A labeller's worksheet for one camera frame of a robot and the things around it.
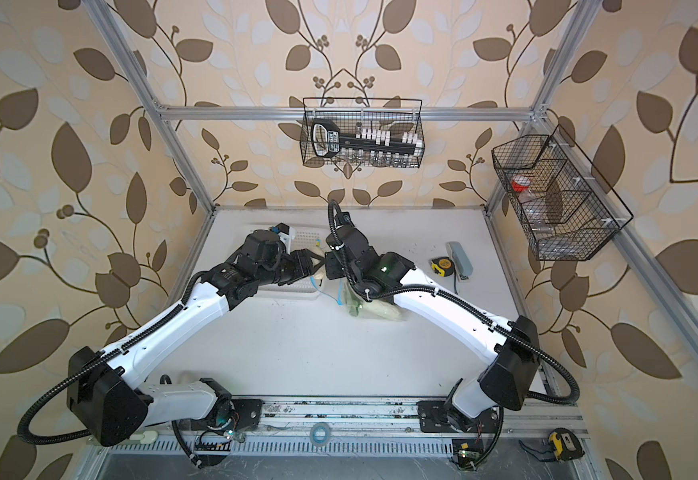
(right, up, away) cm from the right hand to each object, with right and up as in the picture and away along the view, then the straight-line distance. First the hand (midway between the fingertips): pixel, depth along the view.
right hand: (334, 256), depth 74 cm
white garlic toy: (-3, -4, +1) cm, 6 cm away
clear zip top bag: (+1, -12, +14) cm, 18 cm away
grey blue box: (+41, -4, +24) cm, 47 cm away
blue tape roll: (-3, -43, -2) cm, 44 cm away
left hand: (-3, -1, +1) cm, 4 cm away
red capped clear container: (+50, +20, +6) cm, 55 cm away
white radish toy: (+13, -16, +13) cm, 24 cm away
